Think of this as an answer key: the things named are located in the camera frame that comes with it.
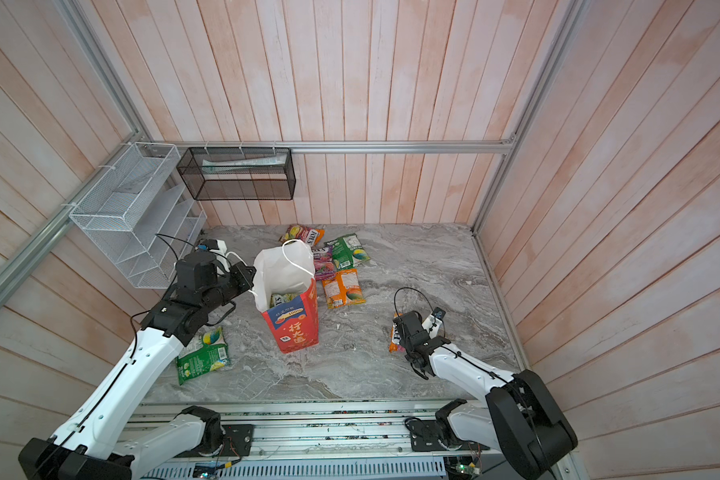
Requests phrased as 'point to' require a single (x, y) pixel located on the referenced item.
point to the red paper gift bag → (285, 291)
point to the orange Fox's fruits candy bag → (297, 231)
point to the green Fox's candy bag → (281, 298)
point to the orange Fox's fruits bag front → (394, 343)
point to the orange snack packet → (344, 289)
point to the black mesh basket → (238, 173)
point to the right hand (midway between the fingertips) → (415, 335)
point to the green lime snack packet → (213, 355)
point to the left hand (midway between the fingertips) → (258, 274)
